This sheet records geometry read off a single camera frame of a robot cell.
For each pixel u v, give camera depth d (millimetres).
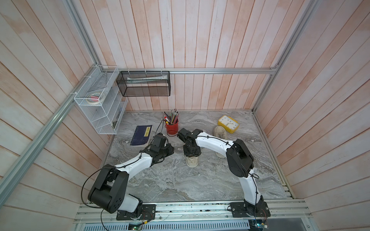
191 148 781
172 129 1013
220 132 1017
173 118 979
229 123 1081
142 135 1040
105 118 776
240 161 582
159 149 687
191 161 858
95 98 728
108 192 425
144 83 1057
